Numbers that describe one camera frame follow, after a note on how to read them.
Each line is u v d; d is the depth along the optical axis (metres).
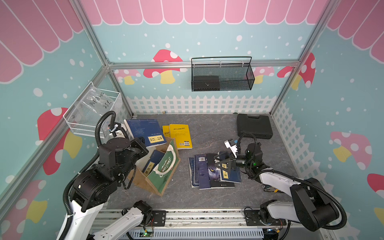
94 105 0.71
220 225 0.73
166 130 1.06
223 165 0.67
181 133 1.06
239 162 0.71
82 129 0.65
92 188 0.34
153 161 0.89
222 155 0.77
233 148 0.72
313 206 0.42
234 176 0.86
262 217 0.67
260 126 1.10
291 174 0.89
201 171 0.87
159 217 0.75
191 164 0.92
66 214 0.34
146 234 0.72
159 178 0.77
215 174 0.85
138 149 0.39
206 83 0.87
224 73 0.93
